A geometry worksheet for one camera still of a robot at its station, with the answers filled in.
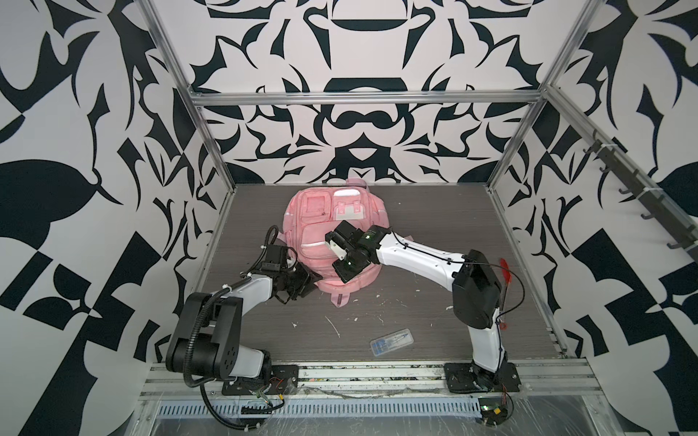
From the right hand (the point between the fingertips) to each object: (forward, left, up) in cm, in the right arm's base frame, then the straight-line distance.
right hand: (338, 269), depth 86 cm
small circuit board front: (-35, -40, -10) cm, 55 cm away
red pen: (+1, -56, -8) cm, 56 cm away
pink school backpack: (+24, +12, -2) cm, 27 cm away
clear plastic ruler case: (-19, -15, -8) cm, 26 cm away
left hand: (+1, +7, -5) cm, 9 cm away
